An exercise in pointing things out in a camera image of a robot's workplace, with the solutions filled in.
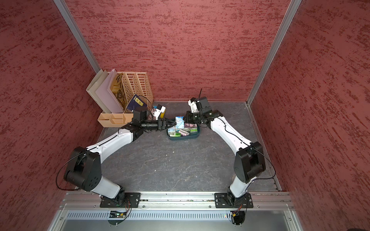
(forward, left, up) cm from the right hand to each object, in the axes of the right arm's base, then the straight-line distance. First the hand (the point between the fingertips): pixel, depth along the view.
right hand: (183, 120), depth 83 cm
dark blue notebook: (+24, +36, -9) cm, 44 cm away
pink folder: (+19, +52, +4) cm, 55 cm away
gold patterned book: (+28, +47, 0) cm, 55 cm away
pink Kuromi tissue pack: (+7, -4, -15) cm, 17 cm away
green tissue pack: (+5, -7, -18) cm, 20 cm away
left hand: (-5, +5, +1) cm, 8 cm away
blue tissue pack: (+2, +9, -14) cm, 16 cm away
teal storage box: (-1, -5, -18) cm, 18 cm away
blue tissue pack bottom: (-1, +2, 0) cm, 2 cm away
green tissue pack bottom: (0, +4, -15) cm, 16 cm away
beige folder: (+30, +56, +11) cm, 64 cm away
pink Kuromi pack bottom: (+1, +1, -15) cm, 15 cm away
